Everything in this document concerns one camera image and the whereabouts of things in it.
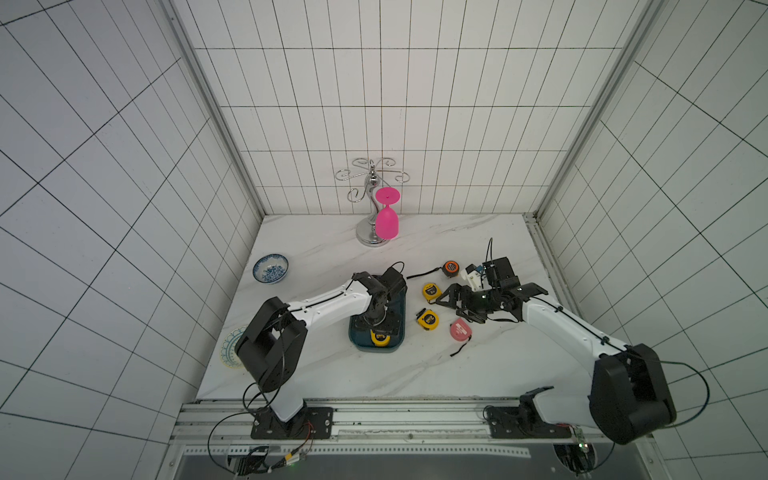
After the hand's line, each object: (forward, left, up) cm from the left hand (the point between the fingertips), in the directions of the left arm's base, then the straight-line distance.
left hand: (375, 335), depth 83 cm
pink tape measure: (+3, -26, -3) cm, 26 cm away
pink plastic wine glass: (+31, -3, +15) cm, 35 cm away
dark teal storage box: (+1, +4, -2) cm, 5 cm away
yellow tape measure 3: (+6, -16, -3) cm, 18 cm away
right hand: (+6, -18, +6) cm, 20 cm away
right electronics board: (-27, -49, -4) cm, 56 cm away
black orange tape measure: (+25, -25, -2) cm, 35 cm away
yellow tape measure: (-1, -1, -2) cm, 3 cm away
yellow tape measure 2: (+16, -18, -2) cm, 24 cm away
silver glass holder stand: (+43, +1, +23) cm, 49 cm away
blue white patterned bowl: (+25, +38, -3) cm, 45 cm away
